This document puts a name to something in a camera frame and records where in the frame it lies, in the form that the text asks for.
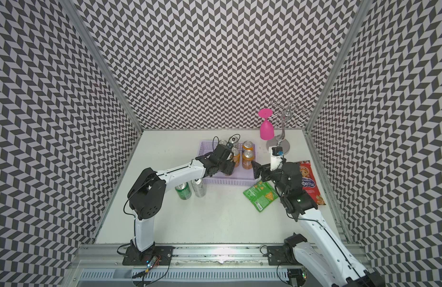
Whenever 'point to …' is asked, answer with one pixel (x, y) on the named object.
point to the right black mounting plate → (276, 256)
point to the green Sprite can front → (183, 191)
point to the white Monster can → (199, 187)
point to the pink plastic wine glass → (267, 130)
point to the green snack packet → (262, 194)
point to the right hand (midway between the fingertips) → (262, 162)
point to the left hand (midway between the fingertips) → (227, 164)
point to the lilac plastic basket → (206, 146)
